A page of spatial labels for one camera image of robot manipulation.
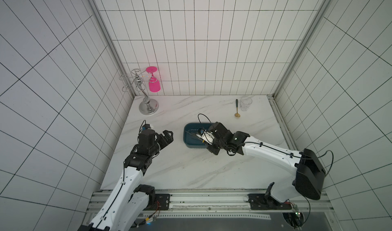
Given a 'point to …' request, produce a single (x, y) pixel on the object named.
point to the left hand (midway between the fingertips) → (166, 139)
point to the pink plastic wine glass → (154, 86)
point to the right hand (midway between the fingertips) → (203, 143)
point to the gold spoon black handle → (237, 115)
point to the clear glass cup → (245, 101)
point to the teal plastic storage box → (191, 139)
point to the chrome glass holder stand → (148, 106)
